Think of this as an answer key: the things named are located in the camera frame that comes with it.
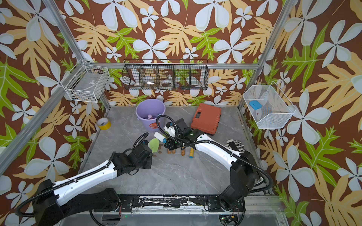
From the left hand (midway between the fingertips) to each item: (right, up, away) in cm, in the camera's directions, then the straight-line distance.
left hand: (152, 159), depth 80 cm
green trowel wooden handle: (+9, +1, +11) cm, 14 cm away
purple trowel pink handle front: (-4, +25, +13) cm, 28 cm away
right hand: (+7, +8, -1) cm, 11 cm away
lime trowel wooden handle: (0, +8, +4) cm, 9 cm away
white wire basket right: (+70, +31, +4) cm, 77 cm away
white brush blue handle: (+4, +12, +3) cm, 13 cm away
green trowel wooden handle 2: (+12, +2, +12) cm, 17 cm away
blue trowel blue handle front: (+2, +27, +14) cm, 30 cm away
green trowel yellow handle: (+24, +1, +11) cm, 26 cm away
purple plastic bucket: (-7, +29, +18) cm, 35 cm away
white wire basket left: (-42, +46, +6) cm, 63 cm away
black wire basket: (+6, +55, +17) cm, 58 cm away
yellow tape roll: (-45, +20, +30) cm, 58 cm away
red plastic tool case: (+37, +24, +25) cm, 50 cm away
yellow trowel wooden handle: (+18, +1, +11) cm, 21 cm away
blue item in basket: (+63, +32, +6) cm, 71 cm away
